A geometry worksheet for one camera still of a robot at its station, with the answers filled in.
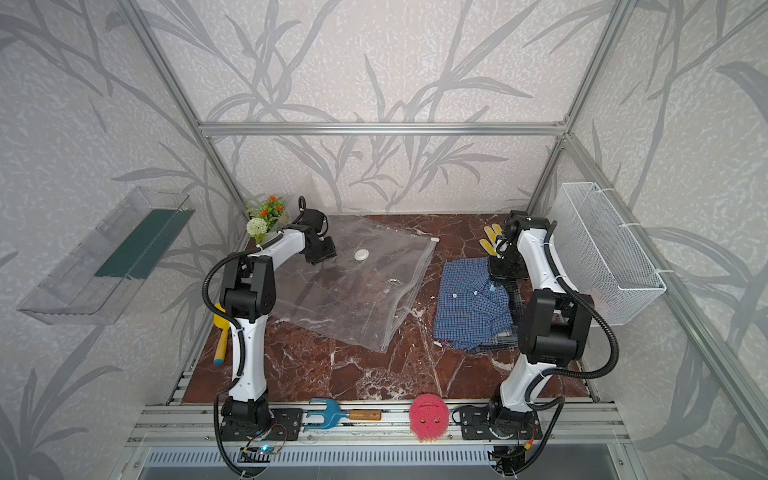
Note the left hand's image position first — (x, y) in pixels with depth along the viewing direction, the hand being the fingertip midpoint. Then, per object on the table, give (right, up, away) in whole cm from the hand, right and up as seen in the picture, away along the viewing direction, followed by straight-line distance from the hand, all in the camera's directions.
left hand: (330, 253), depth 107 cm
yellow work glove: (+62, +6, +8) cm, 62 cm away
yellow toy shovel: (-25, -28, -25) cm, 45 cm away
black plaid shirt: (+58, -24, -21) cm, 66 cm away
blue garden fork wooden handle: (+9, -39, -33) cm, 52 cm away
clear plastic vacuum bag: (+14, -12, -9) cm, 21 cm away
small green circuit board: (-7, -46, -36) cm, 59 cm away
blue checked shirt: (+47, -16, -19) cm, 53 cm away
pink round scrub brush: (+33, -39, -35) cm, 62 cm away
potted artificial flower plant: (-19, +14, -5) cm, 24 cm away
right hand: (+54, -7, -20) cm, 58 cm away
